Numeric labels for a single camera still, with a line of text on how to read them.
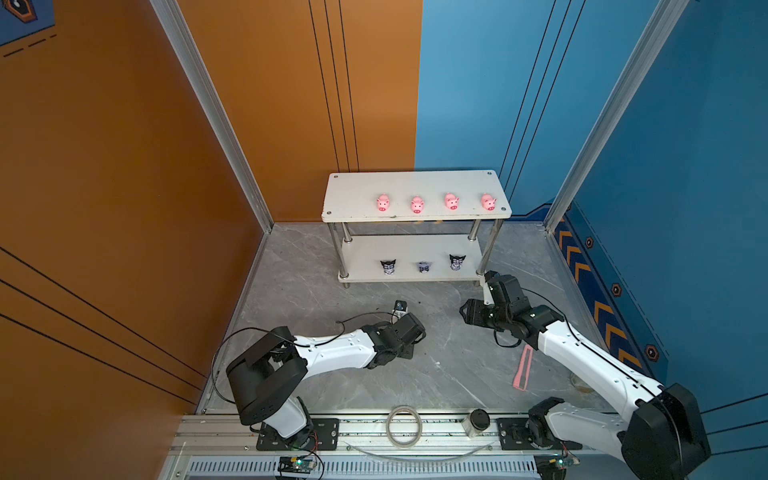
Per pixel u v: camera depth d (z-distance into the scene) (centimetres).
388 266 94
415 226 120
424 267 95
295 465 71
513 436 72
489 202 75
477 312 74
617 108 85
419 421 76
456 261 94
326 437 73
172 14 69
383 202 76
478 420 68
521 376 82
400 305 79
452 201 76
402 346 67
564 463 70
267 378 45
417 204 75
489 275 76
